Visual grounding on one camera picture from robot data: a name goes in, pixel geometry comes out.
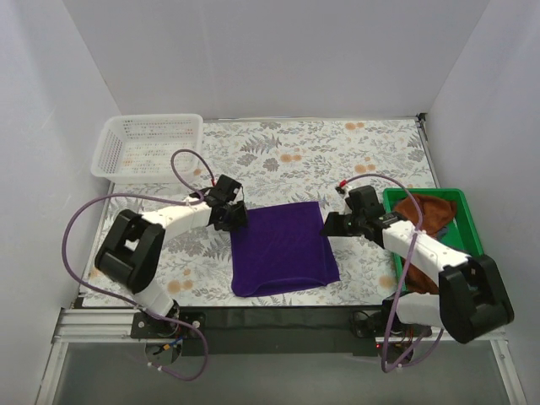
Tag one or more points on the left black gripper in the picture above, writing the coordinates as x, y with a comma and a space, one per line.
235, 216

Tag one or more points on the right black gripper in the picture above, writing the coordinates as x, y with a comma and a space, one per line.
338, 225

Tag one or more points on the purple towel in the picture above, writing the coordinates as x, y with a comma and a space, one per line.
281, 250

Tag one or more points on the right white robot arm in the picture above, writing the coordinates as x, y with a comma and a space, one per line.
471, 300

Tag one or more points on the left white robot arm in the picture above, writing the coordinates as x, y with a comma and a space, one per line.
130, 252

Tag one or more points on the brown towel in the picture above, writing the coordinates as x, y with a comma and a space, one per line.
437, 214

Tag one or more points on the grey blue towel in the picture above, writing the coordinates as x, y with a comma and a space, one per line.
443, 233

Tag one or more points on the white plastic basket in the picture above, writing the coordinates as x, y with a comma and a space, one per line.
137, 149

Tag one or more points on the green plastic bin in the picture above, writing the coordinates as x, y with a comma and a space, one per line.
463, 236

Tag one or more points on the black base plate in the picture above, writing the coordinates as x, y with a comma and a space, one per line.
335, 329

